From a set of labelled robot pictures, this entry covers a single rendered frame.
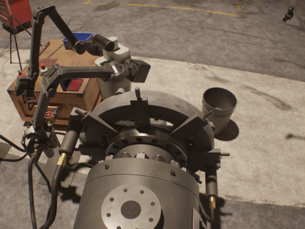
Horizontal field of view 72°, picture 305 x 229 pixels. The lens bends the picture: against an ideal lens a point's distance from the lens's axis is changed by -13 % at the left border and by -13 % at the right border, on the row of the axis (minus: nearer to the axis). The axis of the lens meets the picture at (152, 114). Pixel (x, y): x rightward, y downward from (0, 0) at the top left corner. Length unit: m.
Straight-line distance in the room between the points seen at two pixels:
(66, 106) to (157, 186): 1.47
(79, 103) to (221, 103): 1.32
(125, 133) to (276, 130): 1.77
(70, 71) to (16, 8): 3.74
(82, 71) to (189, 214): 0.83
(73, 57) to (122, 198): 1.90
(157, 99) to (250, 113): 1.68
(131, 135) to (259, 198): 1.27
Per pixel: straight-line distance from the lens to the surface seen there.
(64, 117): 2.36
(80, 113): 1.22
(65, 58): 2.57
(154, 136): 1.16
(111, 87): 1.60
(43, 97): 1.26
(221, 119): 2.12
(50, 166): 2.20
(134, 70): 1.39
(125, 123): 1.41
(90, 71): 1.23
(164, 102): 1.11
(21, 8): 4.87
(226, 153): 1.38
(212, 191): 1.43
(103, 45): 1.45
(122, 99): 1.15
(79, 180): 2.05
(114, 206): 0.87
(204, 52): 3.51
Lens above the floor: 1.72
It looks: 45 degrees down
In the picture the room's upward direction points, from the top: straight up
